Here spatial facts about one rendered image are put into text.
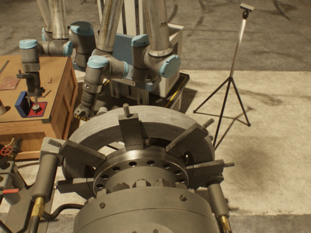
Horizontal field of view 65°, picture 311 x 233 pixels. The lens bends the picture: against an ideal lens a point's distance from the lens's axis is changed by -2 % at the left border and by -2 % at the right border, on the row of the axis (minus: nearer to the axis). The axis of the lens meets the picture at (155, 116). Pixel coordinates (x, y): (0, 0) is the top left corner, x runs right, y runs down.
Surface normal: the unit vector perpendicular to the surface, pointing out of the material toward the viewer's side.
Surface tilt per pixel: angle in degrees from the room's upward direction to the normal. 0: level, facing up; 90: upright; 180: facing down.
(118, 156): 23
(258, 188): 0
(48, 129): 90
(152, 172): 18
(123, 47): 90
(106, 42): 79
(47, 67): 0
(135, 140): 90
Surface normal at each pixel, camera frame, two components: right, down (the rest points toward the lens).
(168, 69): 0.65, 0.57
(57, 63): 0.00, -0.73
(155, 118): 0.23, -0.26
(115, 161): -0.45, -0.62
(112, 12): 0.17, 0.51
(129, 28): -0.44, 0.61
